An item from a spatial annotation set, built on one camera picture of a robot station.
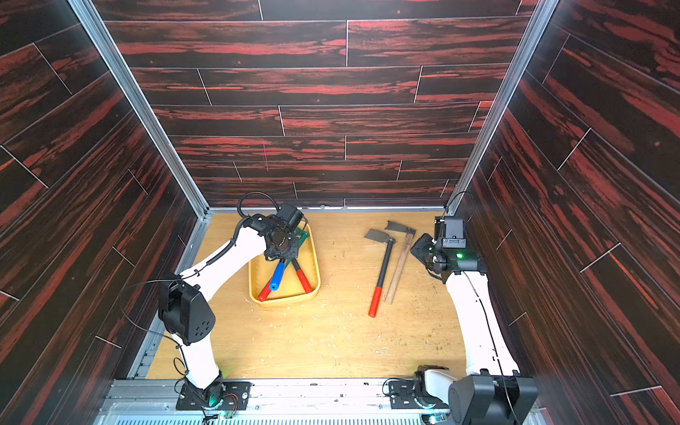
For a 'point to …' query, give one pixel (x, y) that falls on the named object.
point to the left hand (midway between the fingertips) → (293, 252)
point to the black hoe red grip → (301, 276)
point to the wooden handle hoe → (402, 262)
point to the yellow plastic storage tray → (291, 289)
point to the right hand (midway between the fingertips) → (425, 247)
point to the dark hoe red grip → (376, 295)
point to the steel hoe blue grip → (277, 274)
